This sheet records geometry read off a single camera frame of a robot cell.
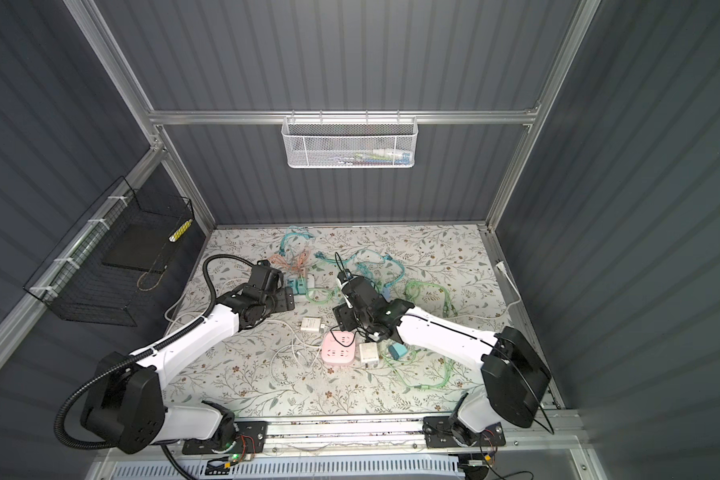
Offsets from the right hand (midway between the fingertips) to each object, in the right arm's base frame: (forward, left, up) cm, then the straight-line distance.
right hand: (348, 307), depth 83 cm
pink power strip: (-9, +5, -9) cm, 14 cm away
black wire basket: (+4, +56, +19) cm, 60 cm away
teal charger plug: (-8, -14, -11) cm, 20 cm away
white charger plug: (0, +12, -10) cm, 16 cm away
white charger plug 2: (-10, -6, -10) cm, 15 cm away
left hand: (+5, +21, -2) cm, 22 cm away
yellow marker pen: (+16, +47, +16) cm, 52 cm away
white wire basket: (+74, +2, +8) cm, 74 cm away
